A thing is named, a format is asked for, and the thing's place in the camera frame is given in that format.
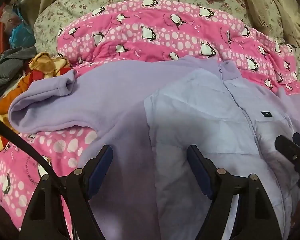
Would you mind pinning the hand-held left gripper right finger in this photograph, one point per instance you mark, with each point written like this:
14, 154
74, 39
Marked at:
197, 170

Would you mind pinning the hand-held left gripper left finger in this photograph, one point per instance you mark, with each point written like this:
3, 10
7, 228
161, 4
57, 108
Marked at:
101, 165

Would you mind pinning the purple fleece jacket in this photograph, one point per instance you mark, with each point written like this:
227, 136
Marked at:
195, 105

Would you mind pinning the orange yellow printed cloth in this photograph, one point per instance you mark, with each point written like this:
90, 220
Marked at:
43, 63

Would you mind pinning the beige blanket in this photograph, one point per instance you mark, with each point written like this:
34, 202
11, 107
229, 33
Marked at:
277, 7

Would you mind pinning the grey striped garment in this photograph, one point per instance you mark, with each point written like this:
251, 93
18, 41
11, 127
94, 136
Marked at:
7, 65

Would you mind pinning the pink penguin print blanket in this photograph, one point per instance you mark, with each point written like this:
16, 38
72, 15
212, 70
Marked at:
165, 32

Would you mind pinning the blue plastic bag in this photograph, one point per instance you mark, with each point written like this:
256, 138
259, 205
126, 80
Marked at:
21, 32

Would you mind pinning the red cloth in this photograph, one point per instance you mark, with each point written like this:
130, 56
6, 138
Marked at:
1, 30

